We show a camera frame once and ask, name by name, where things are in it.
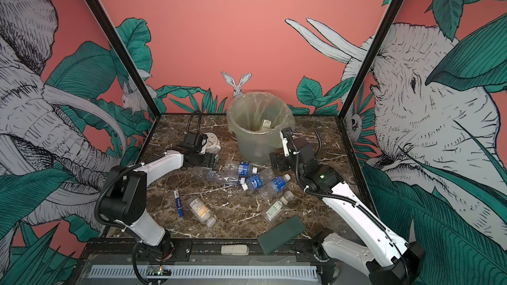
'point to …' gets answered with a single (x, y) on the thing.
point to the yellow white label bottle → (266, 125)
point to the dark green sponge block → (280, 235)
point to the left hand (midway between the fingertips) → (207, 155)
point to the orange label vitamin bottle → (202, 212)
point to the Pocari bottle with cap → (274, 187)
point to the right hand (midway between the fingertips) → (279, 147)
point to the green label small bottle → (277, 207)
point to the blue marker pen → (178, 203)
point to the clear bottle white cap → (267, 175)
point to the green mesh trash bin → (257, 119)
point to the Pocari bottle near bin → (236, 169)
